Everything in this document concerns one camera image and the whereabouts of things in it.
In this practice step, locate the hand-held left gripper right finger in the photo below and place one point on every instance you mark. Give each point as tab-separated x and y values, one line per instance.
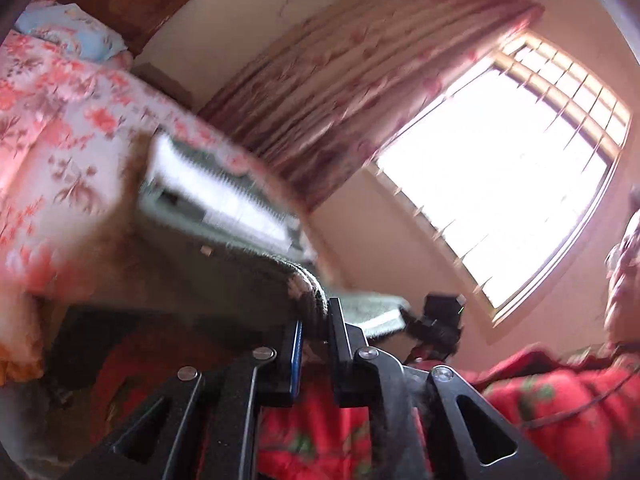
340	355

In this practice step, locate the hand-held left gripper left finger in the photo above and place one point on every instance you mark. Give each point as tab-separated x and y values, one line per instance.
296	365

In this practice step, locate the green knit sweater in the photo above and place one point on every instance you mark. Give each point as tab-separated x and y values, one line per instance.
225	270

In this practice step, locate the person's red floral jacket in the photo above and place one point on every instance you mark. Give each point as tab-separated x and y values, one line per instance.
550	400

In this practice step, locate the window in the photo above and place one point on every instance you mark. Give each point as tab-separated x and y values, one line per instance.
500	160

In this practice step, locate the pink floral curtain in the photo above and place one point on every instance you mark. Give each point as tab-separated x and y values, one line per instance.
350	70

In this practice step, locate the pink floral tablecloth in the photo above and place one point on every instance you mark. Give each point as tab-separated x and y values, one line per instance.
65	160

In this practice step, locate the blue floral pillow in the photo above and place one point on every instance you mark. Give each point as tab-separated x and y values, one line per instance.
75	30

